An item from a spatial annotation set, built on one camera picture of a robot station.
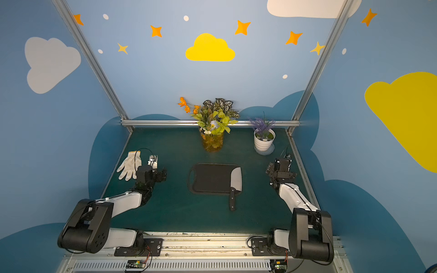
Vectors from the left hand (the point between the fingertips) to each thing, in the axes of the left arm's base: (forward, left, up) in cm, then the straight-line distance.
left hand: (154, 164), depth 92 cm
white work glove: (+4, +18, -9) cm, 21 cm away
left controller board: (-44, -1, -10) cm, 45 cm away
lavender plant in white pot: (+22, -63, +2) cm, 67 cm away
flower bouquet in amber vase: (+24, -32, +13) cm, 42 cm away
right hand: (0, -71, +1) cm, 71 cm away
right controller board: (-43, -63, -10) cm, 77 cm away
